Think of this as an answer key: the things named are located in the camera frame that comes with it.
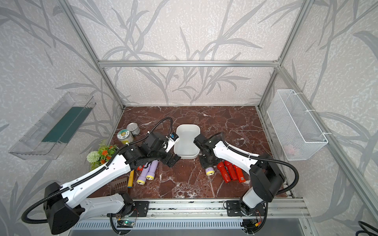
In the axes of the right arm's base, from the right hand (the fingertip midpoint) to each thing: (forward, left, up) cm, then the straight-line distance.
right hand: (206, 164), depth 83 cm
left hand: (+2, +16, +11) cm, 20 cm away
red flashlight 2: (-6, -20, -4) cm, 21 cm away
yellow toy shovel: (-8, +42, -3) cm, 43 cm away
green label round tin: (+18, +51, +3) cm, 54 cm away
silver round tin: (+26, +48, +1) cm, 55 cm away
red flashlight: (-1, -15, -4) cm, 16 cm away
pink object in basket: (+1, -42, +15) cm, 44 cm away
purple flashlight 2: (-4, +31, -2) cm, 32 cm away
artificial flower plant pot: (-1, +58, +10) cm, 59 cm away
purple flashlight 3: (-5, -2, +3) cm, 6 cm away
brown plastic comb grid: (-11, +48, -5) cm, 50 cm away
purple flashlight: (-7, +36, -2) cm, 37 cm away
